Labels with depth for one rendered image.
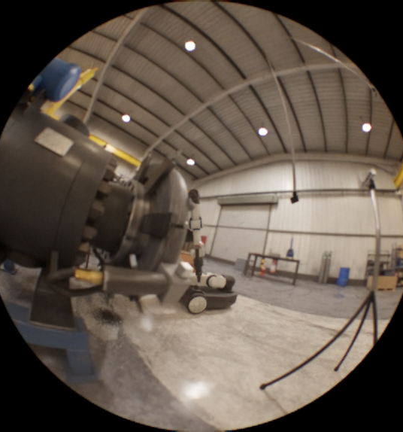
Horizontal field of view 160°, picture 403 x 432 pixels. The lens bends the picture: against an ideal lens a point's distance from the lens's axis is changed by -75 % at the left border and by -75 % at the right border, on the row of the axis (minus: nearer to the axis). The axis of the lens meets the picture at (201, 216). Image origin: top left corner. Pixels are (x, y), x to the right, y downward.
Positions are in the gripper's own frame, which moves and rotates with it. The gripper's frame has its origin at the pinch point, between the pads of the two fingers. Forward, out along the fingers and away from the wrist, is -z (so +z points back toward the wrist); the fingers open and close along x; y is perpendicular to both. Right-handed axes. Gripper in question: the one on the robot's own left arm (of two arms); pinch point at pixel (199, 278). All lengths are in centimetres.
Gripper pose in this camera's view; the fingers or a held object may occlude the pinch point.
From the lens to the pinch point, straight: 132.4
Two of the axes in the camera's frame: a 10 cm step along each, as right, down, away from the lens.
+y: 10.0, -0.7, -0.5
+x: -0.7, -2.7, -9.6
